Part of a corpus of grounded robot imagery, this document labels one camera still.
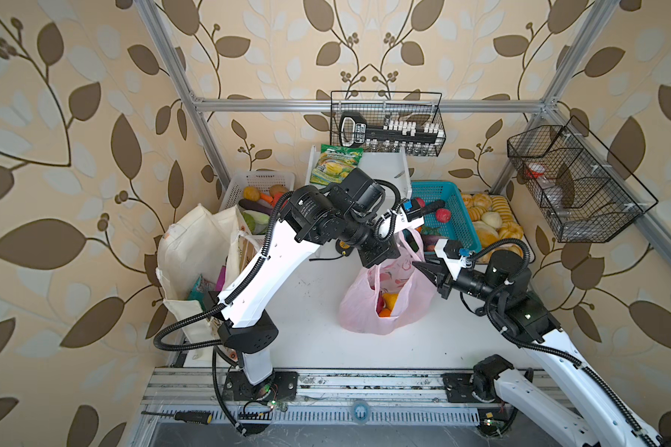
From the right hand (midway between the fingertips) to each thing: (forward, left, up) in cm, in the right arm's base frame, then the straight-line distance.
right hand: (419, 260), depth 66 cm
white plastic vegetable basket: (+53, +61, -20) cm, 83 cm away
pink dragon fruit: (-1, +7, -22) cm, 23 cm away
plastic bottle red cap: (+21, -43, 0) cm, 48 cm away
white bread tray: (+31, -39, -23) cm, 55 cm away
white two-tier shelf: (+31, +3, +4) cm, 31 cm away
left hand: (-3, +6, +9) cm, 11 cm away
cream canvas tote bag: (+13, +60, -9) cm, 62 cm away
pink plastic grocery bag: (-3, -1, -11) cm, 11 cm away
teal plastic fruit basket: (+29, -26, -25) cm, 46 cm away
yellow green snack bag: (+29, +20, +7) cm, 36 cm away
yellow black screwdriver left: (-27, +57, -27) cm, 69 cm away
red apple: (+35, -22, -24) cm, 48 cm away
